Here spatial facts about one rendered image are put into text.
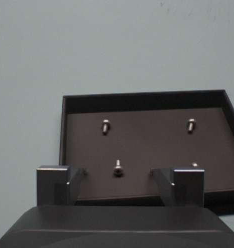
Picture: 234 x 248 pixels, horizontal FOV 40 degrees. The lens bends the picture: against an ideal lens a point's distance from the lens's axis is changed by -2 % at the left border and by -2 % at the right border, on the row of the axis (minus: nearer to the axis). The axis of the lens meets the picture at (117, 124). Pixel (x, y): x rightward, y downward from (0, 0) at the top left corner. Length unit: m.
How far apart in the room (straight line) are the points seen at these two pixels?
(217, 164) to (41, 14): 0.23
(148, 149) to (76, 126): 0.05
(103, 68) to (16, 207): 0.13
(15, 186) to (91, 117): 0.07
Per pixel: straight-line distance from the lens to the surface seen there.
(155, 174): 0.16
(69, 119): 0.21
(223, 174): 0.19
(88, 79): 0.25
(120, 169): 0.18
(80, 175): 0.15
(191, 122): 0.21
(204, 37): 0.31
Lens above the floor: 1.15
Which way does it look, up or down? 46 degrees down
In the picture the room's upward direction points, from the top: 1 degrees clockwise
